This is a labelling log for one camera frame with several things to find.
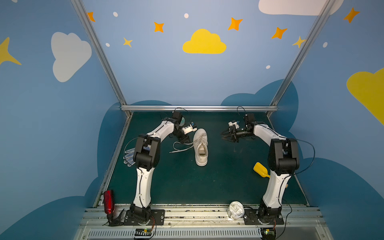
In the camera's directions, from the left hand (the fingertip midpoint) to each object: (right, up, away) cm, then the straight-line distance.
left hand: (186, 137), depth 102 cm
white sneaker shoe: (+10, -5, -9) cm, 14 cm away
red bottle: (-40, -33, -24) cm, 57 cm away
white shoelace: (-6, -9, -1) cm, 11 cm away
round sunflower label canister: (-1, +10, -13) cm, 17 cm away
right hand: (+23, +2, -10) cm, 26 cm away
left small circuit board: (-19, -45, -29) cm, 57 cm away
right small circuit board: (+43, -46, -28) cm, 69 cm away
